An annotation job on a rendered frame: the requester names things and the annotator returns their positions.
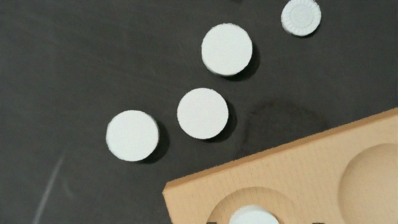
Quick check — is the beige tray with round pockets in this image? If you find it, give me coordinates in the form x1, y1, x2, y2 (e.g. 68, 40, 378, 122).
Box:
164, 107, 398, 224

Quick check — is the white disc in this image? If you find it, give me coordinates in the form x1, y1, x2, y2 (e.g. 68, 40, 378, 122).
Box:
281, 0, 319, 37
109, 111, 161, 160
202, 26, 252, 77
178, 89, 228, 138
228, 204, 279, 224

